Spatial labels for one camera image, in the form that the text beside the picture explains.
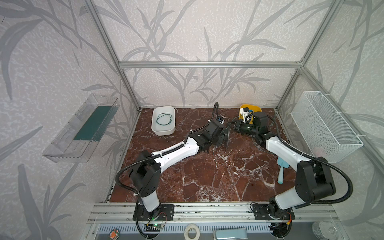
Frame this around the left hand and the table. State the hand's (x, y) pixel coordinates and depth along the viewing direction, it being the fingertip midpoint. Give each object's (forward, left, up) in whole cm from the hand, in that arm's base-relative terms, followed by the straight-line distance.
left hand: (222, 130), depth 84 cm
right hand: (+5, -3, +4) cm, 7 cm away
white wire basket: (-14, -42, +16) cm, 47 cm away
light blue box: (-46, -3, -12) cm, 48 cm away
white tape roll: (-43, +16, -17) cm, 49 cm away
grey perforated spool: (-2, -2, -2) cm, 4 cm away
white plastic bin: (+22, +41, -19) cm, 50 cm away
